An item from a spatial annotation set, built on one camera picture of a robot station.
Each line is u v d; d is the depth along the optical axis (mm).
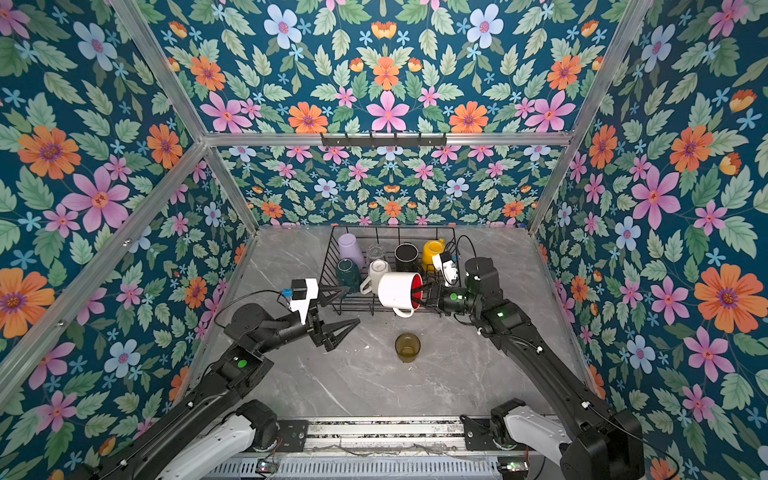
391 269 951
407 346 862
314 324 579
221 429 591
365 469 766
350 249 961
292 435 737
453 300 627
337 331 575
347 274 930
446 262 676
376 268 910
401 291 631
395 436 750
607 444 377
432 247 985
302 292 537
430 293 649
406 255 959
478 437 730
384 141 930
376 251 985
